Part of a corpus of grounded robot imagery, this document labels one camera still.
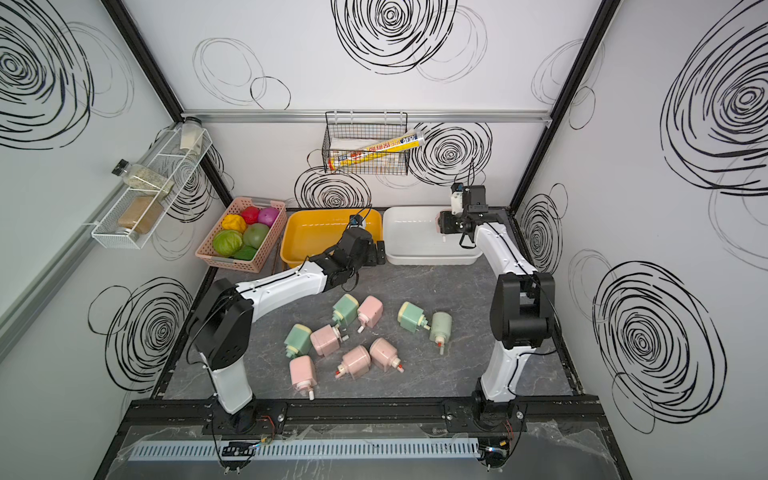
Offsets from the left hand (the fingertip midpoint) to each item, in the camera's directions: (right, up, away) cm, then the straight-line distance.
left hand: (373, 245), depth 90 cm
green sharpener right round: (+19, -23, -9) cm, 31 cm away
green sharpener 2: (-20, -26, -11) cm, 34 cm away
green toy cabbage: (-50, 0, +11) cm, 52 cm away
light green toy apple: (-42, +3, +13) cm, 44 cm away
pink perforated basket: (-58, -3, +11) cm, 59 cm away
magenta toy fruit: (-41, +10, +20) cm, 46 cm away
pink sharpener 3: (-4, -30, -15) cm, 34 cm away
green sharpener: (-8, -19, -6) cm, 21 cm away
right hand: (+25, +9, +3) cm, 27 cm away
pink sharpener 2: (+3, -28, -14) cm, 31 cm away
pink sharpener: (+20, +5, 0) cm, 21 cm away
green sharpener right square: (+12, -20, -6) cm, 24 cm away
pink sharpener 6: (0, -19, -5) cm, 20 cm away
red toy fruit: (-48, +11, +21) cm, 53 cm away
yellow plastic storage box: (-26, +4, +20) cm, 34 cm away
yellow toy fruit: (-52, +8, +17) cm, 55 cm away
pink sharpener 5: (-12, -25, -11) cm, 30 cm away
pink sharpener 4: (-17, -32, -16) cm, 40 cm away
